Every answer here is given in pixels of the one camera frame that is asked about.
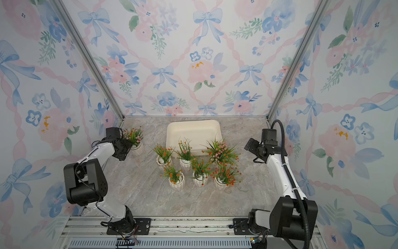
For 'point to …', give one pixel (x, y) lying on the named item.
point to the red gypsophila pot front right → (224, 175)
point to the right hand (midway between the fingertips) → (255, 140)
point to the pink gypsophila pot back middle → (185, 154)
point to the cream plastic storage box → (197, 135)
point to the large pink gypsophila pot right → (221, 152)
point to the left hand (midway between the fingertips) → (130, 146)
